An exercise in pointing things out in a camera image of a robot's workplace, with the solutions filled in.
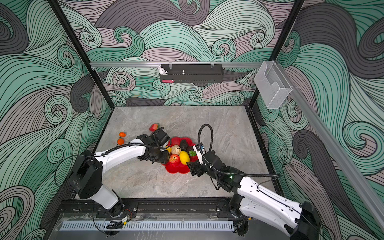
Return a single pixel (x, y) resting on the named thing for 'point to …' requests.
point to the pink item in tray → (168, 81)
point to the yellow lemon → (184, 157)
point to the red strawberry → (154, 127)
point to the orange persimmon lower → (120, 141)
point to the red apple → (174, 158)
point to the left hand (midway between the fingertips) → (165, 158)
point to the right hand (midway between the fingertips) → (192, 160)
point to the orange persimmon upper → (122, 134)
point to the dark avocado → (184, 145)
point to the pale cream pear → (176, 149)
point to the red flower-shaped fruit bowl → (181, 168)
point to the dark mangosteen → (191, 152)
